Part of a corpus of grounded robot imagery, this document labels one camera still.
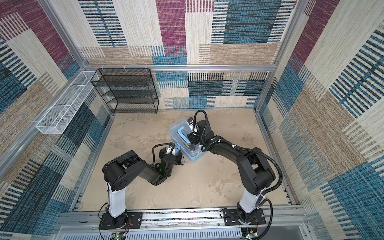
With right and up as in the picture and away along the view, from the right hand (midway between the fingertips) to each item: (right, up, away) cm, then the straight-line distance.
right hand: (194, 134), depth 93 cm
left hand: (-13, -8, +2) cm, 16 cm away
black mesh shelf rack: (-48, +31, +18) cm, 60 cm away
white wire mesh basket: (-64, +9, -22) cm, 68 cm away
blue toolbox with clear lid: (-9, +3, +1) cm, 10 cm away
